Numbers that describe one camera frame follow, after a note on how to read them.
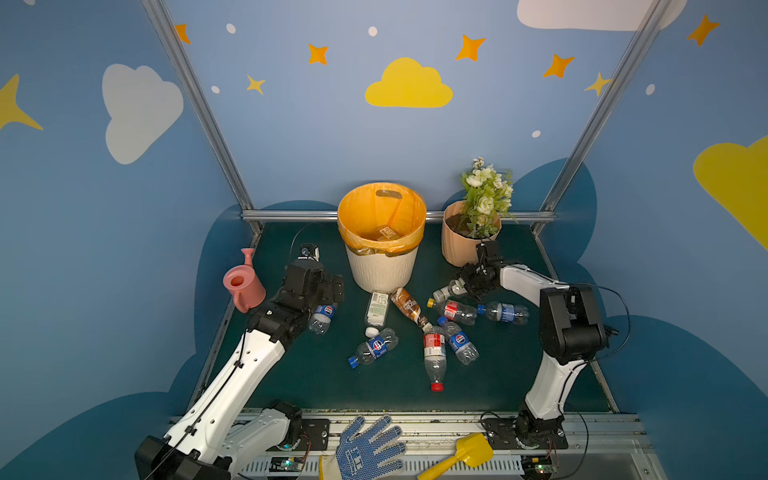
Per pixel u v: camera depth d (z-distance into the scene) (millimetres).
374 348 840
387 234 1038
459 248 988
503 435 739
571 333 517
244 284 902
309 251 651
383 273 901
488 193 886
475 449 737
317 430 751
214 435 388
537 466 716
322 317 913
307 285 557
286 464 708
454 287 1011
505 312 928
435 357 848
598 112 878
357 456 716
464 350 856
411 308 931
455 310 931
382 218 1044
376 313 931
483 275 767
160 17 692
